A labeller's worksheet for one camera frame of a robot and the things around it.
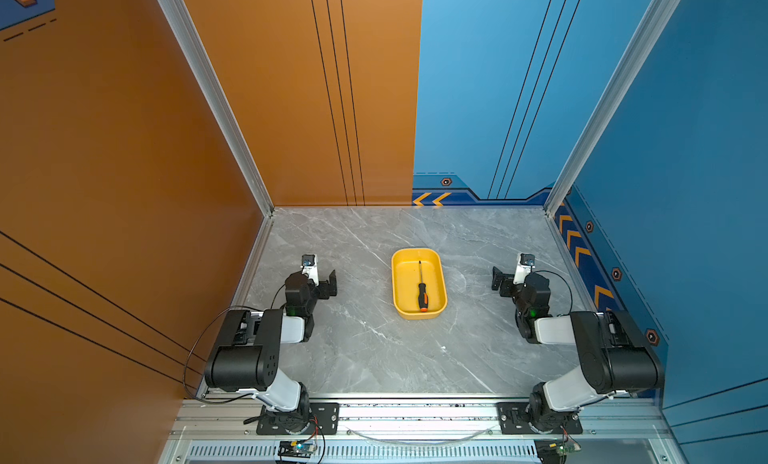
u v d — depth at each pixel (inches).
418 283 38.1
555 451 27.5
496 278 36.3
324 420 29.1
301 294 28.0
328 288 33.6
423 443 27.8
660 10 28.1
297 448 27.8
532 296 28.0
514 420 28.5
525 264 31.3
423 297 36.0
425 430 28.6
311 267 32.0
